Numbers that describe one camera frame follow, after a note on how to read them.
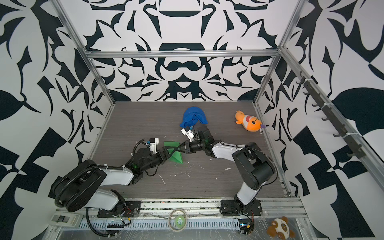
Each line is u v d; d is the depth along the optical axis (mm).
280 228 674
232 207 746
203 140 726
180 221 714
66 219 699
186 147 787
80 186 441
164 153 759
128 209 728
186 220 702
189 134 812
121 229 697
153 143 810
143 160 684
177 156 814
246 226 711
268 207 758
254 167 469
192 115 1044
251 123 969
